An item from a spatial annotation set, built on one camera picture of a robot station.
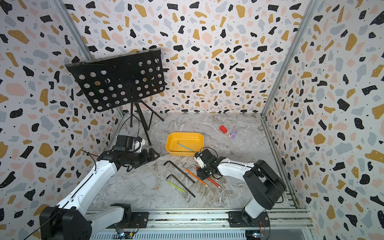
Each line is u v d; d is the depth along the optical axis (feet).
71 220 1.24
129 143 2.17
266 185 1.48
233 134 3.48
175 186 2.80
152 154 2.40
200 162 2.71
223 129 3.64
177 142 3.46
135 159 2.24
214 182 2.82
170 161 3.11
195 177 2.89
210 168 2.64
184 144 3.45
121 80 2.40
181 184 2.81
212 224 2.40
